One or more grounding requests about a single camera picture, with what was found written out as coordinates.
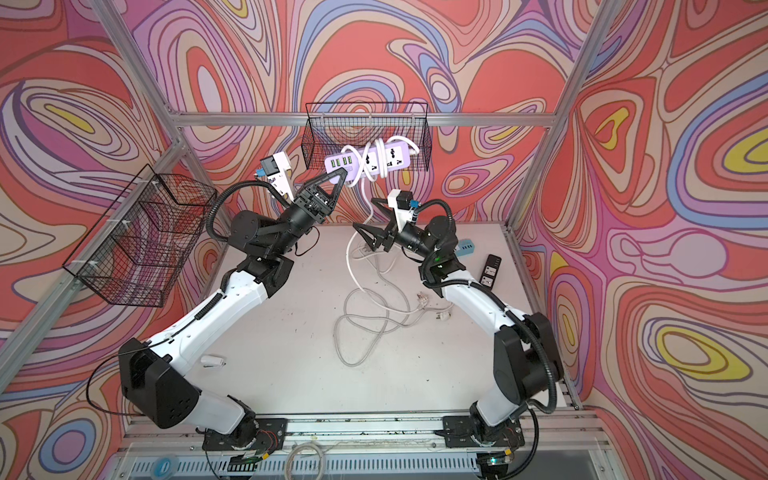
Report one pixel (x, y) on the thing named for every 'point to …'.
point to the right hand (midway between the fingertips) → (364, 219)
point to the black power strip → (490, 268)
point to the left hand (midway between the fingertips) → (347, 177)
